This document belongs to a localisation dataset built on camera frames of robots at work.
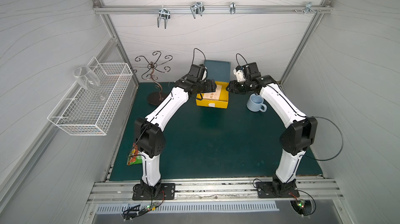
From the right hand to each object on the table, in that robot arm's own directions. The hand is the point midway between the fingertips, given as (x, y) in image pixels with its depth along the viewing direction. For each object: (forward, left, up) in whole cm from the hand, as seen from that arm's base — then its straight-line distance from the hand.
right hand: (229, 87), depth 86 cm
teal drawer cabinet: (+17, +6, -2) cm, 18 cm away
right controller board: (-51, -35, -26) cm, 67 cm away
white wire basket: (-25, +62, +9) cm, 68 cm away
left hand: (-2, +9, +2) cm, 10 cm away
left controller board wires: (-58, +44, -21) cm, 76 cm away
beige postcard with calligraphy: (+1, +9, -8) cm, 12 cm away
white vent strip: (-56, +52, -23) cm, 80 cm away
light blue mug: (+1, -18, -16) cm, 24 cm away
